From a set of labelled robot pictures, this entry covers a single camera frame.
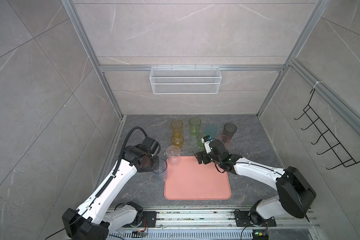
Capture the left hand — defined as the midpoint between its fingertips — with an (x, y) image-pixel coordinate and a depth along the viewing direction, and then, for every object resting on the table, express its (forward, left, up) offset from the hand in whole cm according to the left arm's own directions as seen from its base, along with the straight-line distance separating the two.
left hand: (153, 162), depth 75 cm
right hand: (+10, -26, -8) cm, 29 cm away
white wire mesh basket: (+55, -19, +12) cm, 59 cm away
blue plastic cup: (0, -2, -16) cm, 17 cm away
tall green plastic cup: (+28, -24, -3) cm, 37 cm away
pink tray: (-4, -19, -17) cm, 26 cm away
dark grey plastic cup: (+26, -48, -8) cm, 55 cm away
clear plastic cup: (+7, -10, -3) cm, 12 cm away
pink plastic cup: (+22, -46, -14) cm, 52 cm away
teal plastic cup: (+32, -38, -15) cm, 52 cm away
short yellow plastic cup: (+24, -13, -16) cm, 31 cm away
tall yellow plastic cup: (+27, -12, -4) cm, 30 cm away
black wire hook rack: (-10, -80, +17) cm, 82 cm away
